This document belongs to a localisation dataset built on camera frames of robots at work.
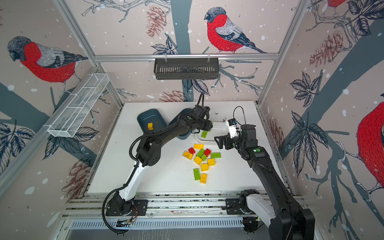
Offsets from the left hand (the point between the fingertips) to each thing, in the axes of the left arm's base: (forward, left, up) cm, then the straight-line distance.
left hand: (212, 125), depth 94 cm
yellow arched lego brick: (-15, +16, -11) cm, 24 cm away
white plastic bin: (+4, -6, -9) cm, 11 cm away
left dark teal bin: (+11, +44, -9) cm, 46 cm away
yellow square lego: (-20, +9, -9) cm, 24 cm away
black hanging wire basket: (+37, +17, +18) cm, 45 cm away
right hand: (-14, -4, +8) cm, 16 cm away
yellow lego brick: (+6, +43, -8) cm, 44 cm away
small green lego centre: (-18, +5, -9) cm, 21 cm away
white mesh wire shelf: (-1, +74, +20) cm, 76 cm away
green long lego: (-1, +5, -9) cm, 10 cm away
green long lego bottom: (-27, +10, -12) cm, 31 cm away
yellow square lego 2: (-21, +1, -9) cm, 23 cm away
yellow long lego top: (-9, +9, -10) cm, 16 cm away
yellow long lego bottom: (-30, +6, -11) cm, 32 cm away
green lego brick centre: (-14, +7, -10) cm, 19 cm away
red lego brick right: (-14, +3, -9) cm, 17 cm away
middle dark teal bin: (+10, +25, -5) cm, 27 cm away
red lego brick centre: (-12, +13, -11) cm, 21 cm away
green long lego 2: (-15, -2, -11) cm, 19 cm away
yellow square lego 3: (-24, +5, -9) cm, 26 cm away
